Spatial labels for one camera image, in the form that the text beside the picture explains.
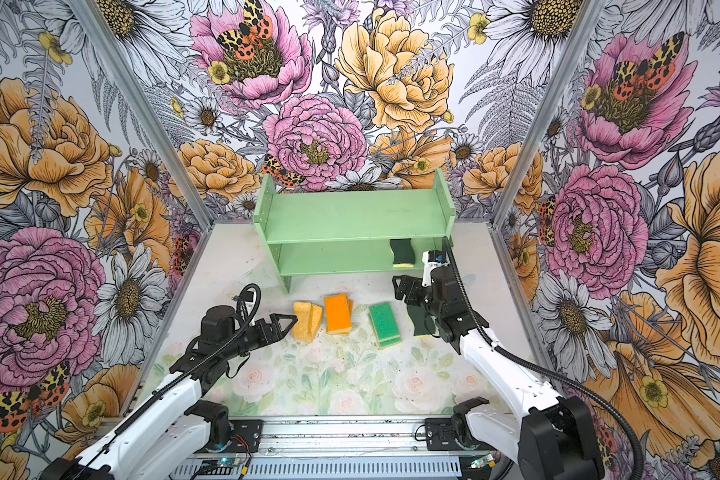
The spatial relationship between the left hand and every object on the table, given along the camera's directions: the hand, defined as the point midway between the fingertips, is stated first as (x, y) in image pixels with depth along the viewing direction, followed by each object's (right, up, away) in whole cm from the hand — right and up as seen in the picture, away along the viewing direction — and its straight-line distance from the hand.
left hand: (287, 331), depth 82 cm
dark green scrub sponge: (+33, +21, +12) cm, 40 cm away
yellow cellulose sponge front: (+3, -1, +4) cm, 5 cm away
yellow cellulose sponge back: (+6, +1, +10) cm, 11 cm away
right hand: (+32, +11, +1) cm, 34 cm away
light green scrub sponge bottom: (+28, -5, +7) cm, 29 cm away
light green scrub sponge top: (+26, +1, +9) cm, 28 cm away
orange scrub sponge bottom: (+16, +4, +12) cm, 21 cm away
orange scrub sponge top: (+12, +2, +14) cm, 18 cm away
